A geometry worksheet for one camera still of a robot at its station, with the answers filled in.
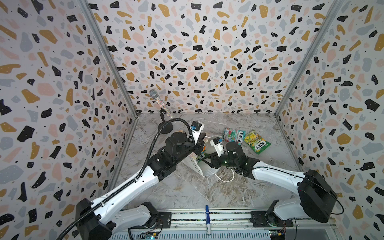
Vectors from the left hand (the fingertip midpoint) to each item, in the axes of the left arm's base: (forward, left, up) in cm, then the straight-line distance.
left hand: (205, 131), depth 67 cm
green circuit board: (-35, +26, -34) cm, 55 cm away
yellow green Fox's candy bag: (+13, -38, -32) cm, 51 cm away
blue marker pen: (-30, -1, -33) cm, 44 cm away
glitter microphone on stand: (+29, +24, -14) cm, 41 cm away
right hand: (-3, +1, -17) cm, 17 cm away
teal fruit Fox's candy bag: (+21, -20, -32) cm, 43 cm away
